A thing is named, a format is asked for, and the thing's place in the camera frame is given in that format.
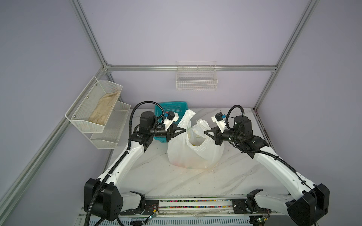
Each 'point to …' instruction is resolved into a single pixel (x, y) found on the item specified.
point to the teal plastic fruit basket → (178, 108)
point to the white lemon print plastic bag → (193, 148)
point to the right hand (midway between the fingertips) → (205, 131)
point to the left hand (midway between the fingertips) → (184, 130)
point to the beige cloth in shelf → (104, 108)
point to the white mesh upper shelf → (93, 108)
